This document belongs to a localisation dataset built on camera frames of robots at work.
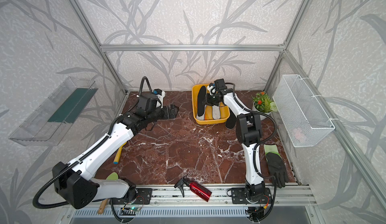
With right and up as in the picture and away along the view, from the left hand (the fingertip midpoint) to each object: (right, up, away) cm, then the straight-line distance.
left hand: (173, 109), depth 78 cm
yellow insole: (+20, -4, +29) cm, 35 cm away
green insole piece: (-33, -36, +2) cm, 49 cm away
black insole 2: (+35, -9, +23) cm, 43 cm away
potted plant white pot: (+53, +3, +16) cm, 55 cm away
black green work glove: (+57, -33, +4) cm, 66 cm away
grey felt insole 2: (+25, -3, +27) cm, 37 cm away
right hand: (+16, +5, +22) cm, 27 cm away
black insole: (+15, +5, +22) cm, 27 cm away
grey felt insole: (+15, -7, +23) cm, 29 cm away
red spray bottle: (+12, -39, -4) cm, 41 cm away
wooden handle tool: (-31, -44, -9) cm, 55 cm away
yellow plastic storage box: (+31, -5, +27) cm, 42 cm away
